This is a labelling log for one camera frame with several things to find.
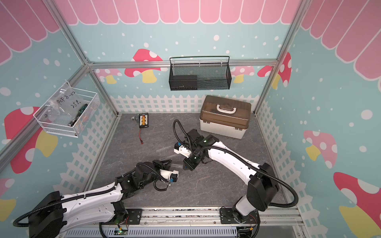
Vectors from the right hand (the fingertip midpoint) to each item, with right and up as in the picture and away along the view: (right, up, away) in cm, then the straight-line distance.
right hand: (185, 166), depth 76 cm
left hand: (-9, +2, +4) cm, 10 cm away
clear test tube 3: (-5, 0, +1) cm, 5 cm away
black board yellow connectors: (-35, +26, +37) cm, 57 cm away
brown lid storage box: (+24, +27, +15) cm, 39 cm away
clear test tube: (-16, +6, +24) cm, 30 cm away
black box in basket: (-2, +47, +11) cm, 48 cm away
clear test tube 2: (-13, +1, +20) cm, 23 cm away
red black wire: (-35, +14, +31) cm, 49 cm away
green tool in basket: (-52, +28, -2) cm, 59 cm away
